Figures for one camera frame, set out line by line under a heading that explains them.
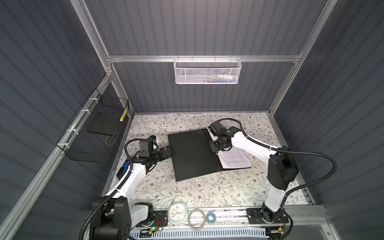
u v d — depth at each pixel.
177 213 0.73
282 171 0.48
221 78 0.92
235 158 0.91
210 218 0.75
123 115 0.81
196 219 0.75
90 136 0.71
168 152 0.77
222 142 0.65
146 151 0.66
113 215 0.41
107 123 0.75
